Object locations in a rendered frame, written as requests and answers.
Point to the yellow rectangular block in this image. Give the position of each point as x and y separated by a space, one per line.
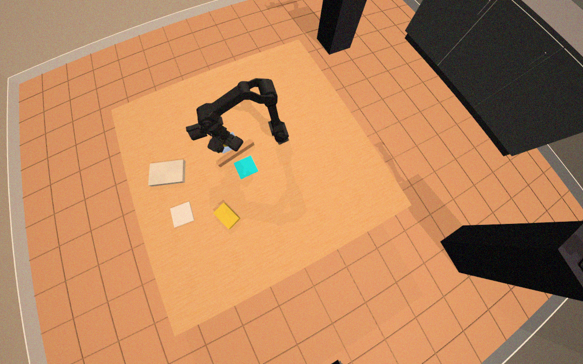
226 215

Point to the beige flat rectangular block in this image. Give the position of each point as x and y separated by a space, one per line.
167 173

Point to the beige flat square pad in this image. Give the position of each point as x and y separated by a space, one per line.
182 214

